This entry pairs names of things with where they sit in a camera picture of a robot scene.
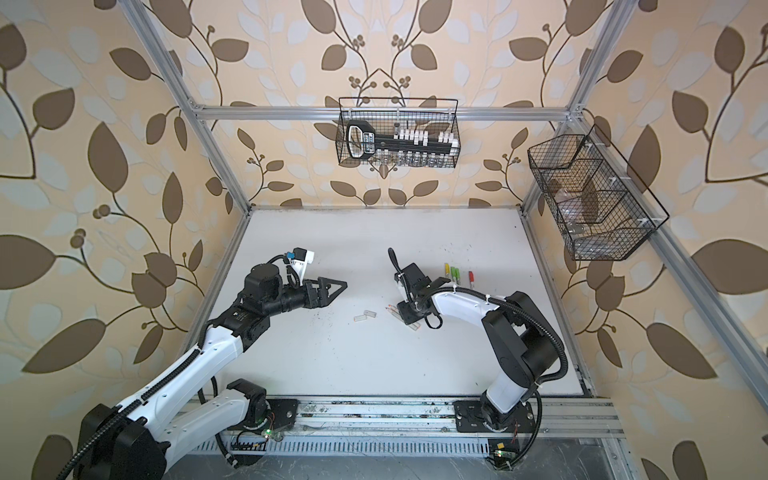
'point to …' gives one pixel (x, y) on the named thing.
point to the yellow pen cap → (447, 269)
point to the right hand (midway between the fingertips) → (409, 314)
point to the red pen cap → (471, 276)
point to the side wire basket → (598, 218)
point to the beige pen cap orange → (360, 318)
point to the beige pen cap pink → (370, 313)
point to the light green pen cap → (457, 273)
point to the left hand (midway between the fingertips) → (339, 284)
